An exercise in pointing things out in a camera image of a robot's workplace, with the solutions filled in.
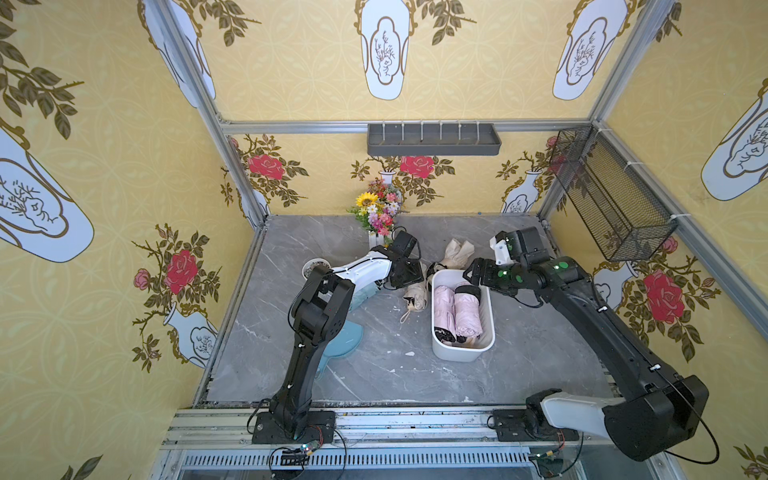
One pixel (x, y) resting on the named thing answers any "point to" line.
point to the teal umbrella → (362, 290)
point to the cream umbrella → (415, 297)
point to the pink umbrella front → (467, 317)
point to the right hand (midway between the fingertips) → (480, 273)
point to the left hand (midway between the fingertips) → (410, 276)
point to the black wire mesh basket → (624, 217)
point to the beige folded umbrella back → (456, 256)
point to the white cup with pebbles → (308, 266)
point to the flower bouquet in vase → (376, 211)
